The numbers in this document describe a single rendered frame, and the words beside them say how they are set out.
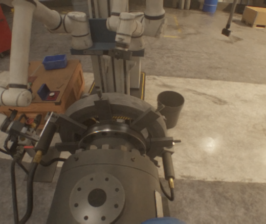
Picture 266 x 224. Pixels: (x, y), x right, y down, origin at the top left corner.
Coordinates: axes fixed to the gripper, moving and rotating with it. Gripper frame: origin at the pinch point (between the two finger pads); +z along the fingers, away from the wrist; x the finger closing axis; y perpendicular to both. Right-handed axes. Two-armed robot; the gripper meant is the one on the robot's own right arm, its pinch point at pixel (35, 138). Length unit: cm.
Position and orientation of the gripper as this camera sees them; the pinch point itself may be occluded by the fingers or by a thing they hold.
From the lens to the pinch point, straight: 104.2
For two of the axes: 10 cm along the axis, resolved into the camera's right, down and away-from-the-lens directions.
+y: -1.6, 8.0, -5.7
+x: 6.3, -3.6, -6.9
